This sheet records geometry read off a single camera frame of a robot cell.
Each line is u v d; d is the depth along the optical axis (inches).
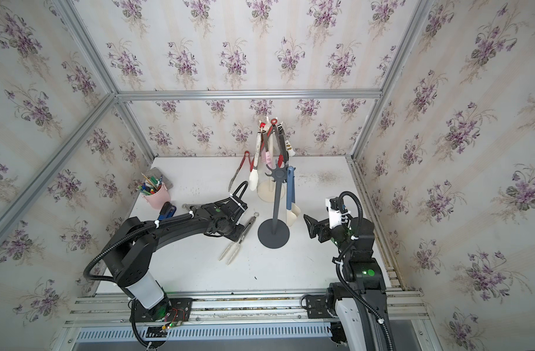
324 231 24.5
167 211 37.4
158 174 43.0
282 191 26.2
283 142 30.1
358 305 18.1
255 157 30.7
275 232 35.6
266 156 30.7
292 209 27.5
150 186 37.4
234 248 34.1
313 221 25.3
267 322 28.2
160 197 36.7
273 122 28.0
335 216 23.9
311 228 25.0
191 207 38.8
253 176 31.5
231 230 29.4
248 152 48.3
